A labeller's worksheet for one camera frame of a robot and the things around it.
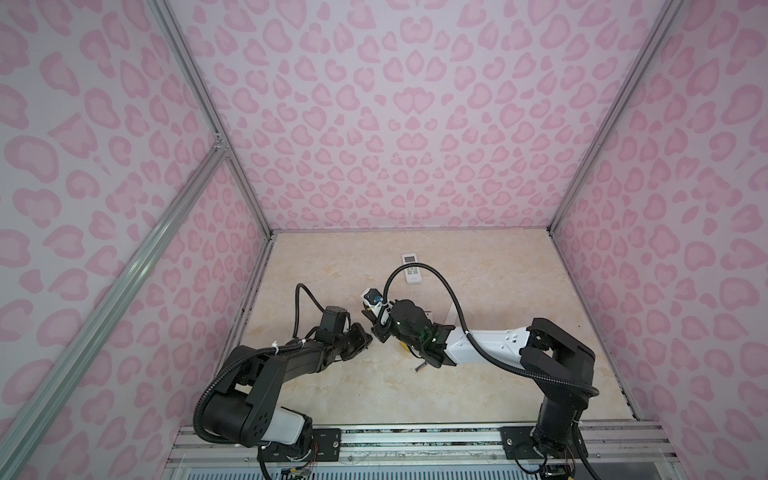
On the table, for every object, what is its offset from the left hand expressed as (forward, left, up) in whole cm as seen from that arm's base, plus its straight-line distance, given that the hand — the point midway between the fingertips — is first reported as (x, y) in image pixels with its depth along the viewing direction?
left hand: (375, 333), depth 90 cm
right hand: (+2, +1, +12) cm, 13 cm away
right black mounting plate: (-29, -35, -2) cm, 46 cm away
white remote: (0, -10, +30) cm, 32 cm away
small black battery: (-10, -13, -2) cm, 16 cm away
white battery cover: (+6, -24, -2) cm, 25 cm away
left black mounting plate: (-28, +12, -2) cm, 31 cm away
